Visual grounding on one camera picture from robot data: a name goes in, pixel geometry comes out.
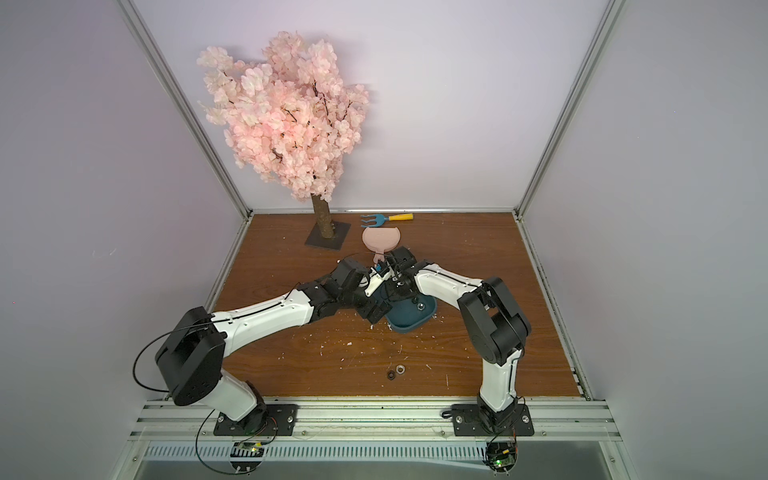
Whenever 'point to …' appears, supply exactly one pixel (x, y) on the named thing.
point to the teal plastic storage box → (405, 317)
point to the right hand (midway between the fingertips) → (395, 286)
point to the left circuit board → (246, 449)
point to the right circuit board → (501, 457)
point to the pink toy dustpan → (381, 240)
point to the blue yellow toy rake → (380, 219)
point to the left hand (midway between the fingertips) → (385, 296)
